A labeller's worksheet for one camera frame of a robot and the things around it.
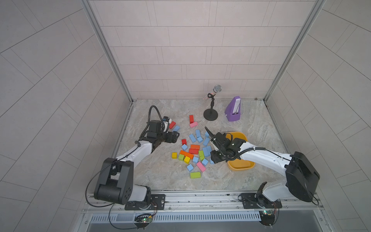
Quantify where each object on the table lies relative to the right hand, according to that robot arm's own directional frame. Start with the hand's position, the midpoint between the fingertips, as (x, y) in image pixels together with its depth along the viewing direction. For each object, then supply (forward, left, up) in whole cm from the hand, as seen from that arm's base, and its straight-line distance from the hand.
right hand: (213, 158), depth 83 cm
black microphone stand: (+34, -4, -2) cm, 35 cm away
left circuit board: (-27, +36, -1) cm, 45 cm away
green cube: (+2, +19, -1) cm, 19 cm away
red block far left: (+27, +25, -1) cm, 37 cm away
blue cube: (+13, +7, 0) cm, 14 cm away
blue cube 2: (+8, +17, 0) cm, 19 cm away
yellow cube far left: (+3, +23, 0) cm, 23 cm away
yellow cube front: (0, +15, 0) cm, 15 cm away
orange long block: (+4, +16, -1) cm, 17 cm away
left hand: (+16, +22, +5) cm, 28 cm away
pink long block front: (-4, +8, -3) cm, 9 cm away
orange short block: (+9, +10, -3) cm, 14 cm away
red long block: (+6, +11, -2) cm, 13 cm away
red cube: (+12, +17, 0) cm, 21 cm away
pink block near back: (+26, +10, -2) cm, 28 cm away
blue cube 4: (-4, +14, -1) cm, 15 cm away
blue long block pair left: (+6, +4, -3) cm, 7 cm away
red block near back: (+30, +11, 0) cm, 32 cm away
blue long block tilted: (+18, +7, -1) cm, 19 cm away
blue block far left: (+23, +23, -1) cm, 32 cm away
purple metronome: (+30, -18, +6) cm, 36 cm away
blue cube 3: (0, +11, -1) cm, 11 cm away
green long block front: (-8, +12, -2) cm, 15 cm away
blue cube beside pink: (-2, +5, -1) cm, 5 cm away
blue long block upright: (+16, +12, -2) cm, 20 cm away
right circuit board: (-29, -22, -5) cm, 37 cm away
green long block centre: (+3, +7, -2) cm, 8 cm away
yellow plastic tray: (-5, -13, -1) cm, 14 cm away
